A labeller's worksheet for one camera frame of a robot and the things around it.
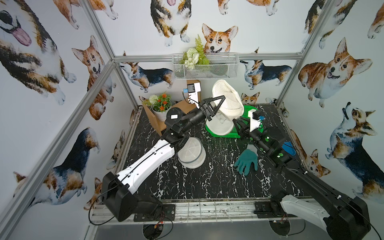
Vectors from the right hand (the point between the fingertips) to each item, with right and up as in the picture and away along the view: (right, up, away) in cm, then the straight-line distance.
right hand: (242, 113), depth 70 cm
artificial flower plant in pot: (-45, +7, +22) cm, 51 cm away
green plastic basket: (+1, -3, -2) cm, 3 cm away
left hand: (-12, +6, -15) cm, 20 cm away
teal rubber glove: (+9, -26, +22) cm, 36 cm away
